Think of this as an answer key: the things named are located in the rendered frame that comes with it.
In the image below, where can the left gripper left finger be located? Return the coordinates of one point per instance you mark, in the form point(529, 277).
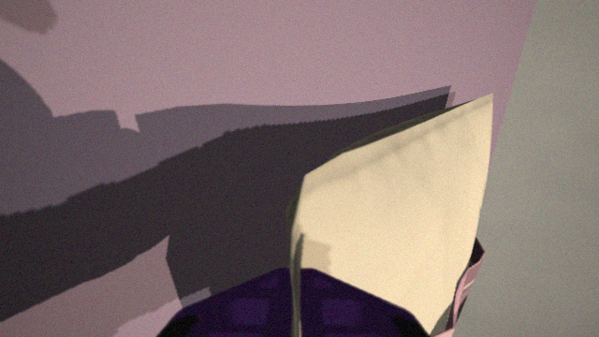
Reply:
point(261, 307)

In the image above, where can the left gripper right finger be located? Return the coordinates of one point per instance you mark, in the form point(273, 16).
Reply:
point(330, 307)

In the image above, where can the cream pillow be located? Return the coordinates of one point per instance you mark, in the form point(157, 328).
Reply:
point(396, 213)

